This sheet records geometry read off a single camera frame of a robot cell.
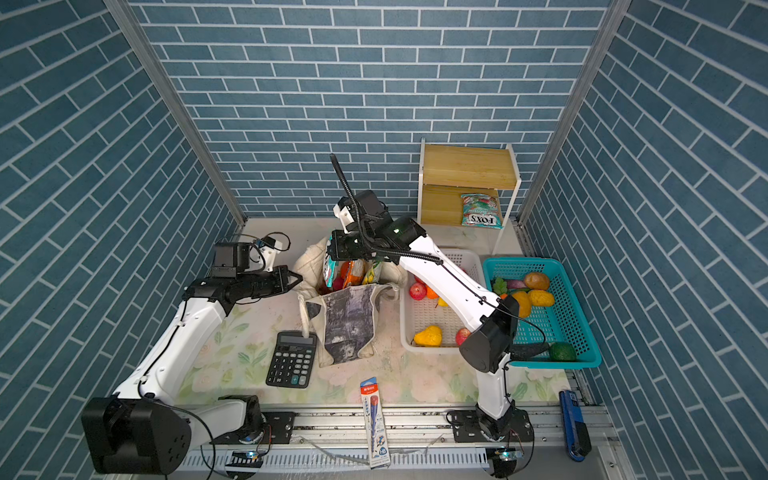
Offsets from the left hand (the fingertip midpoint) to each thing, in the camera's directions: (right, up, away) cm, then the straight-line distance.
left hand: (302, 276), depth 79 cm
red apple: (+44, -18, +6) cm, 48 cm away
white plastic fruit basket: (+31, -14, +14) cm, 37 cm away
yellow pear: (+35, -18, +5) cm, 39 cm away
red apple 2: (+32, -6, +15) cm, 36 cm away
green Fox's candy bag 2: (+9, +3, -8) cm, 12 cm away
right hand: (+7, +8, -7) cm, 13 cm away
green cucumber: (+72, -22, +4) cm, 75 cm away
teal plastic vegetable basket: (+76, -15, +12) cm, 78 cm away
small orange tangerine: (+36, -7, +15) cm, 40 cm away
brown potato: (+71, -4, +17) cm, 73 cm away
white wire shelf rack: (+41, +31, +10) cm, 52 cm away
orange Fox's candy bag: (+13, +1, +6) cm, 14 cm away
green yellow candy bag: (+18, 0, +4) cm, 19 cm away
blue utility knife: (+69, -37, -8) cm, 78 cm away
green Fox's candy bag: (+53, +20, +19) cm, 60 cm away
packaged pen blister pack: (+20, -37, -6) cm, 42 cm away
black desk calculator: (-4, -24, +4) cm, 25 cm away
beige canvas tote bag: (+12, -11, -2) cm, 16 cm away
